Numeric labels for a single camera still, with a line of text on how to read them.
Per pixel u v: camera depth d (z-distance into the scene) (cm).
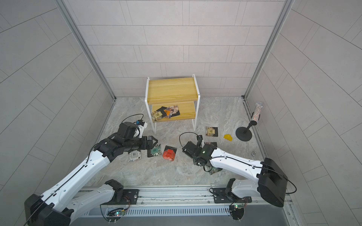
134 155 84
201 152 55
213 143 91
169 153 86
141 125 68
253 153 85
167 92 76
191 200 71
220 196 67
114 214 65
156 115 85
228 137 92
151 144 66
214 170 80
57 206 37
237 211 68
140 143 65
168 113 87
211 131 96
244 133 94
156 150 87
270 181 39
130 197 71
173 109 89
